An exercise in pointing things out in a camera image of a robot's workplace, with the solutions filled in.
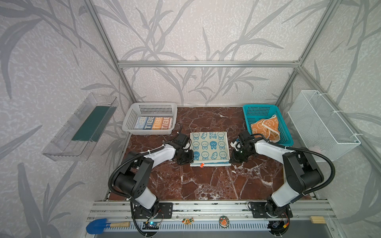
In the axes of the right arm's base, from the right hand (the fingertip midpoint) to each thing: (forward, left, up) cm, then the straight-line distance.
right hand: (230, 156), depth 90 cm
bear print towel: (+6, +12, -2) cm, 13 cm away
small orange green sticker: (-33, +24, -1) cm, 41 cm away
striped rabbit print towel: (+27, +53, 0) cm, 59 cm away
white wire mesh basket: (0, -35, +32) cm, 48 cm away
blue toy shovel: (-35, +67, -1) cm, 76 cm away
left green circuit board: (-34, +43, -3) cm, 55 cm away
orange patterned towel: (+21, -30, +2) cm, 36 cm away
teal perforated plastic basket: (+35, -23, +1) cm, 42 cm away
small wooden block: (-32, -39, -1) cm, 50 cm away
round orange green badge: (-33, +7, -1) cm, 34 cm away
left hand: (0, +21, +1) cm, 21 cm away
